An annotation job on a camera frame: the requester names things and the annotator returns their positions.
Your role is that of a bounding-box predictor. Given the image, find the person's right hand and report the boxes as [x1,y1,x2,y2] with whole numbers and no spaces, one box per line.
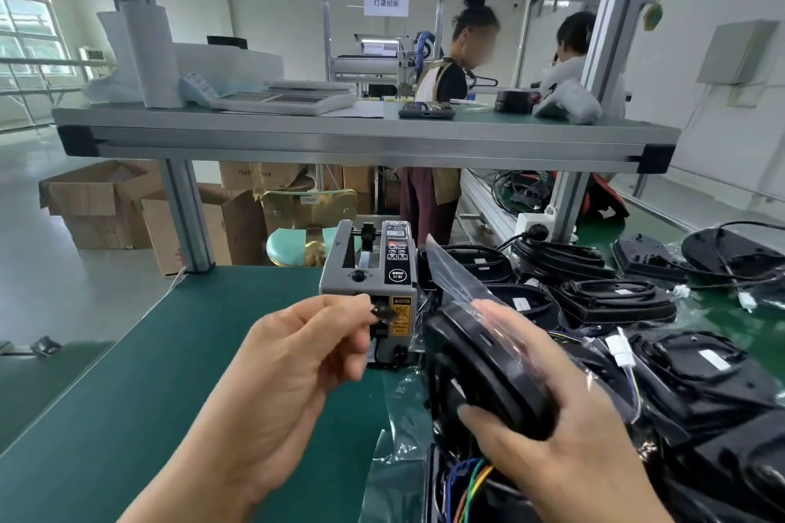
[456,299,657,523]

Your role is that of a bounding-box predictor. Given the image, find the person's left hand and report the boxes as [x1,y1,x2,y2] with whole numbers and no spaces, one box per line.
[200,292,380,507]

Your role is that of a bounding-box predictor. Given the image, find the bagged black lamp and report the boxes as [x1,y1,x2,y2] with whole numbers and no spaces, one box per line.
[420,296,563,523]

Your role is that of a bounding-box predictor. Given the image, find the group of bagged black lamps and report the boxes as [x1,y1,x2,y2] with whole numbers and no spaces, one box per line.
[423,240,785,523]

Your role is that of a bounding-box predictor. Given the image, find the unbagged black lamps with cables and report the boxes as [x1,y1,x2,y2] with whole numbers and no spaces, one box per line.
[611,220,785,297]

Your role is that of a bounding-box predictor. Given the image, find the person's right forearm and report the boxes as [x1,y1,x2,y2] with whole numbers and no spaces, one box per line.
[552,494,674,523]

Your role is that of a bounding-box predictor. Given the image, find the green round stool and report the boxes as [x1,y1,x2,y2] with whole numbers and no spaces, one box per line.
[266,228,326,269]

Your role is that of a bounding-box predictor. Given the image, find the grey tape dispenser machine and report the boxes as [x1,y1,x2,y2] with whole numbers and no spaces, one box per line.
[319,217,422,369]

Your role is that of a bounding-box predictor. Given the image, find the open cardboard box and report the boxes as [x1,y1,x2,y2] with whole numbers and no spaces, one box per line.
[39,161,161,251]
[141,188,269,275]

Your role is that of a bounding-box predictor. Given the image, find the grey metal shelf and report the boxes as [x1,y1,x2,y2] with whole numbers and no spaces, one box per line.
[52,97,682,175]

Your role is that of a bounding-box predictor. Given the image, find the white flat scale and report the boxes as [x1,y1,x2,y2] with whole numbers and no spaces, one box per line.
[214,81,357,116]

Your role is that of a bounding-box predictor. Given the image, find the white paper sheet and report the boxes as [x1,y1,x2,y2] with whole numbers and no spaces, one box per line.
[319,100,406,121]

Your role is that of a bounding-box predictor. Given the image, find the black phone on shelf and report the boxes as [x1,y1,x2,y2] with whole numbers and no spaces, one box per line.
[398,101,458,121]

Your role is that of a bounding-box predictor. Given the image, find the white handset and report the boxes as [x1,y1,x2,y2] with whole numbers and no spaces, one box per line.
[180,73,222,110]

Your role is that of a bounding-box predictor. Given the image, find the white box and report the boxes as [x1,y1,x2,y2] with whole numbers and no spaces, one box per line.
[172,42,286,95]

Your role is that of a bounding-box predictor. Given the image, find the grey barcode scanner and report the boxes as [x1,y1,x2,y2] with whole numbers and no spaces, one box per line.
[533,78,605,126]

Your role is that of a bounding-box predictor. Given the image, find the black cup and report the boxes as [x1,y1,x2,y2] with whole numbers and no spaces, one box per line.
[494,88,537,116]

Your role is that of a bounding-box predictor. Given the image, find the white hanging sign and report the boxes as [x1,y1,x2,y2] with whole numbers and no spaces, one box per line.
[363,0,411,18]

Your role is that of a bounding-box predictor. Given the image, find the window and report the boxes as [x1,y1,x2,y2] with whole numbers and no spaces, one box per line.
[0,0,81,132]

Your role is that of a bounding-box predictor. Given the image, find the metal floor bracket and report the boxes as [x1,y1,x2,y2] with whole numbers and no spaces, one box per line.
[0,335,63,359]

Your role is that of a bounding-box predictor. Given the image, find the bundle of black cables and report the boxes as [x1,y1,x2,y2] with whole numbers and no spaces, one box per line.
[491,169,554,217]

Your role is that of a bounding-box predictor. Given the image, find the aluminium workstation frame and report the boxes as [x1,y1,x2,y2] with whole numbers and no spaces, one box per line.
[314,0,453,95]

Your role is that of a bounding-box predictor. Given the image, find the grey wall electrical box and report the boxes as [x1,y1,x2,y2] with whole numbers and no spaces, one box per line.
[697,20,778,87]

